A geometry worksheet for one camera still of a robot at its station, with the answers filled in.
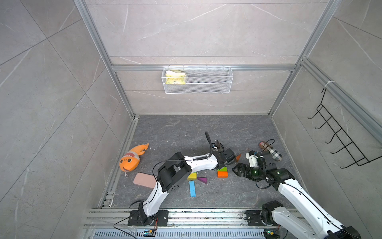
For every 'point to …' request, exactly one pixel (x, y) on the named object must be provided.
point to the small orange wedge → (238, 157)
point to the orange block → (223, 174)
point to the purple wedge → (202, 179)
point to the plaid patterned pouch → (275, 155)
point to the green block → (224, 169)
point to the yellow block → (192, 176)
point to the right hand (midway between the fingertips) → (239, 171)
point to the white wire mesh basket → (202, 80)
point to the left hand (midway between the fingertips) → (222, 160)
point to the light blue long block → (192, 188)
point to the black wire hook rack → (359, 158)
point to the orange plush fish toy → (130, 161)
